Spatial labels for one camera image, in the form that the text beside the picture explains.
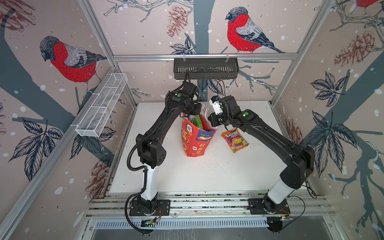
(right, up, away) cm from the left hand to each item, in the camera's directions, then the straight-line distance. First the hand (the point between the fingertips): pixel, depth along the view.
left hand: (198, 110), depth 84 cm
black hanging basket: (+6, +31, +20) cm, 37 cm away
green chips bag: (0, -7, +2) cm, 7 cm away
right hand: (+5, -5, -4) cm, 8 cm away
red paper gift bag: (-2, -16, -6) cm, 17 cm away
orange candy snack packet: (+24, -19, +11) cm, 32 cm away
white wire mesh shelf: (-51, -6, -13) cm, 53 cm away
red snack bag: (+4, -9, -1) cm, 10 cm away
